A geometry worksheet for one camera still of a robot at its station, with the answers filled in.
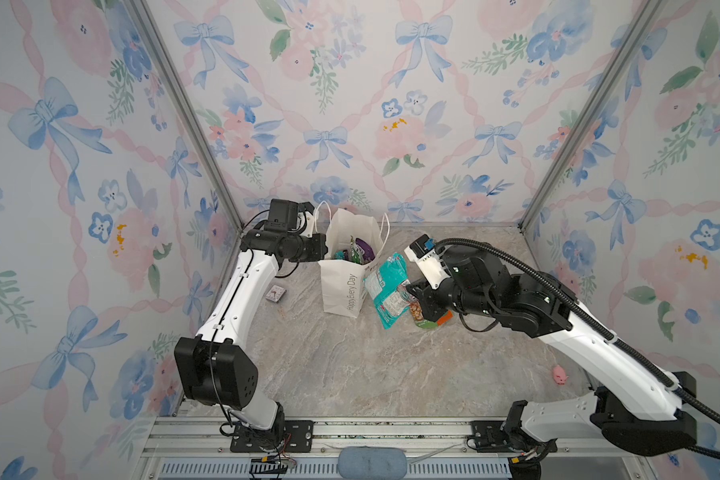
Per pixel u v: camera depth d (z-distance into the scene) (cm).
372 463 68
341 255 96
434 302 52
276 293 98
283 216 61
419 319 95
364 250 97
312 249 70
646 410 39
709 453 42
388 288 64
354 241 98
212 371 43
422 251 51
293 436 74
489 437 73
